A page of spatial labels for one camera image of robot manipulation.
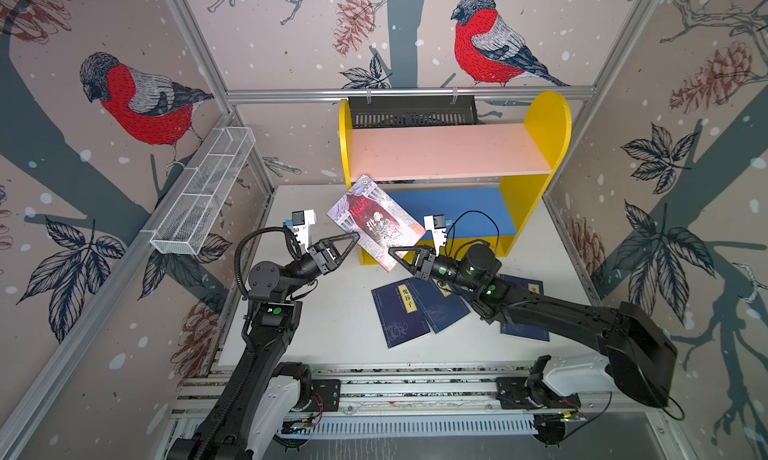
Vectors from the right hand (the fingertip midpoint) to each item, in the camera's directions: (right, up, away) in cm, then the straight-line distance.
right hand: (387, 258), depth 65 cm
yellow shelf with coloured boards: (+40, +24, +62) cm, 78 cm away
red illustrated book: (-1, +7, +1) cm, 7 cm away
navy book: (+4, -20, +22) cm, 30 cm away
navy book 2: (+16, -17, +23) cm, 33 cm away
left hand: (-6, +4, -5) cm, 9 cm away
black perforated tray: (+8, +46, +39) cm, 61 cm away
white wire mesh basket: (-50, +11, +9) cm, 52 cm away
